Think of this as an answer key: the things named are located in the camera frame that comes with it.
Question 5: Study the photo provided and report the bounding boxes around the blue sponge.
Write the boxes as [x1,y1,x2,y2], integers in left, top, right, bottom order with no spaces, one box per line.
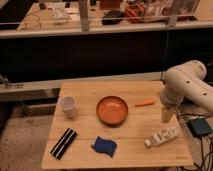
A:
[92,136,117,157]

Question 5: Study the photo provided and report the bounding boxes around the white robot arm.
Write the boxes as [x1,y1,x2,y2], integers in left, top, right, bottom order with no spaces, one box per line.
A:
[159,60,213,123]

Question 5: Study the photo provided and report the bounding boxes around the orange ceramic bowl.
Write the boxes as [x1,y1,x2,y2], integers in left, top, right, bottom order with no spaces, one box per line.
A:
[96,96,128,125]

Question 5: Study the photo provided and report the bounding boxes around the orange carrot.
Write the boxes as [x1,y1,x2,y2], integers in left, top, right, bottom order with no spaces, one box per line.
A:
[135,99,156,107]

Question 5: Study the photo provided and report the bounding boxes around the white plastic bottle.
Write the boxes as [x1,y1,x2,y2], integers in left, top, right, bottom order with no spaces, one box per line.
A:
[144,127,179,148]

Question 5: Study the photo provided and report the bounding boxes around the black power adapter box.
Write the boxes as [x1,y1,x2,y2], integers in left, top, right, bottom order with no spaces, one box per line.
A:
[187,118,213,137]

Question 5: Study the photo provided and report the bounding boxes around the wooden table board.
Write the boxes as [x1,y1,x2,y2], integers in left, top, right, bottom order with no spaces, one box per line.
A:
[41,81,193,169]

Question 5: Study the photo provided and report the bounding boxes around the white plastic cup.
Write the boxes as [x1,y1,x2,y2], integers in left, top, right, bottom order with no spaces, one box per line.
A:
[59,96,77,118]

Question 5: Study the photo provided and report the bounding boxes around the black and white striped block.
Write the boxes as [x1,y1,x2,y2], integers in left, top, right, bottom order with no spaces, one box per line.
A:
[50,128,77,160]

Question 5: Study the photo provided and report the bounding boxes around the red tool on bench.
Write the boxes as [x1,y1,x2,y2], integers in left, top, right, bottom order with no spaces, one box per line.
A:
[124,4,145,23]

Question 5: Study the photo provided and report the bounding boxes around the black bag on bench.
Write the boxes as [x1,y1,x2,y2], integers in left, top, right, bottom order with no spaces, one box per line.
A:
[102,10,124,25]

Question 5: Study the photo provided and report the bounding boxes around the black cables on floor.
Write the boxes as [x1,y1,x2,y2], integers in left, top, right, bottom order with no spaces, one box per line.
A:
[174,108,213,171]

